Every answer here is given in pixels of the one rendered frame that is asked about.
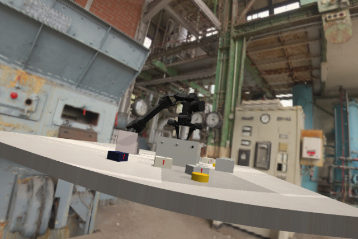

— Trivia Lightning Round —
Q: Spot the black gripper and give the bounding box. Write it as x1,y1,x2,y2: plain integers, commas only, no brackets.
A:
167,111,202,140

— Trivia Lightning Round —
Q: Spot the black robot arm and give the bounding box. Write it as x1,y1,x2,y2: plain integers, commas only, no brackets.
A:
126,92,205,135

